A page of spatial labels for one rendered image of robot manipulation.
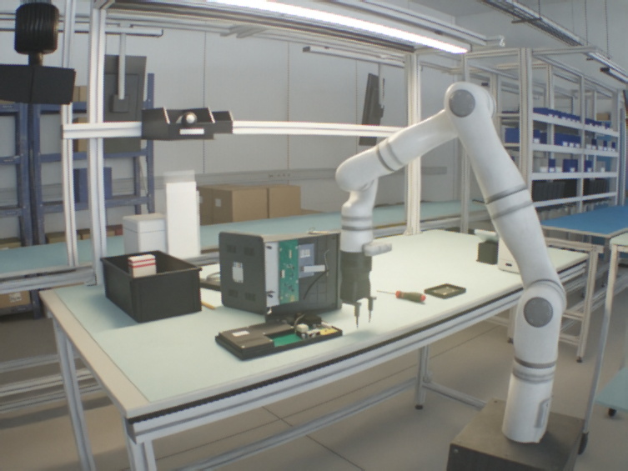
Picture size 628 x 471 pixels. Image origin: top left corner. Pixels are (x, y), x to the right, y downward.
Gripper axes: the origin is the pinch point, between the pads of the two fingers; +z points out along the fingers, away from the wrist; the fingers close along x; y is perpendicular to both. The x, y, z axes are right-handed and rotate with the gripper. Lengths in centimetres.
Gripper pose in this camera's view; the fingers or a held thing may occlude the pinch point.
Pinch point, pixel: (363, 324)
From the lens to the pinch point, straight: 123.0
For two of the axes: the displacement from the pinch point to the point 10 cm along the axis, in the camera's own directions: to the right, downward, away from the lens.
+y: -7.7, -1.1, 6.3
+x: -6.4, 1.3, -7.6
